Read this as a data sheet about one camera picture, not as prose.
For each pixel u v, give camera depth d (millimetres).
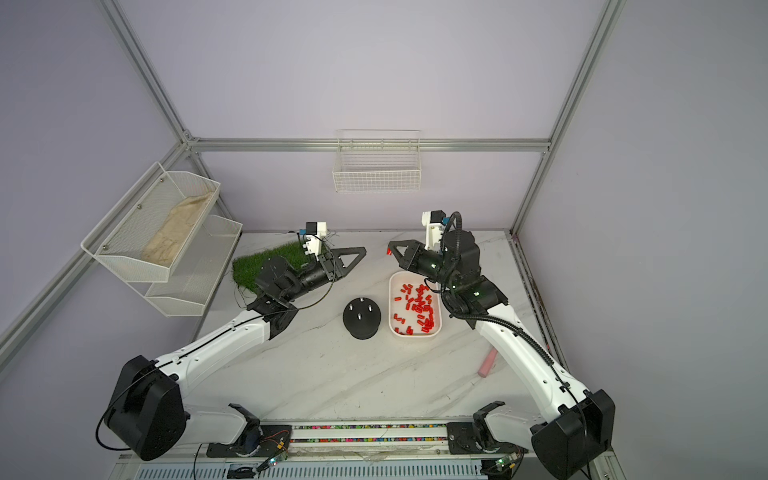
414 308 983
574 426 380
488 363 855
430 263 596
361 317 839
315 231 649
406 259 605
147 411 403
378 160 946
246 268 1017
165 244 762
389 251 685
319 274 626
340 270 623
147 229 775
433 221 627
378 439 749
